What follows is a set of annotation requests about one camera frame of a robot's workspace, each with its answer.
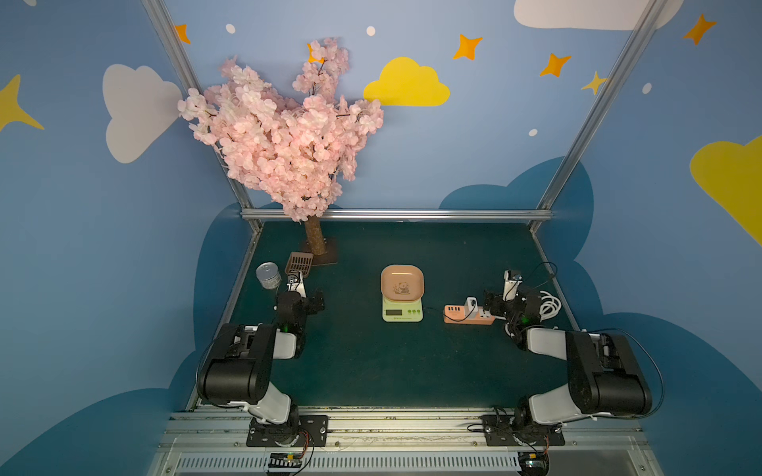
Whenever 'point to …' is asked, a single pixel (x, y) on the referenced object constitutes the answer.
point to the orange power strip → (458, 312)
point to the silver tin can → (269, 276)
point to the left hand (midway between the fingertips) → (303, 285)
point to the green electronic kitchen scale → (402, 311)
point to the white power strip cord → (550, 306)
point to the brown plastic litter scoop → (300, 261)
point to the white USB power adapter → (469, 307)
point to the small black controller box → (533, 463)
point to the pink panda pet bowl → (402, 282)
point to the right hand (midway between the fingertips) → (503, 288)
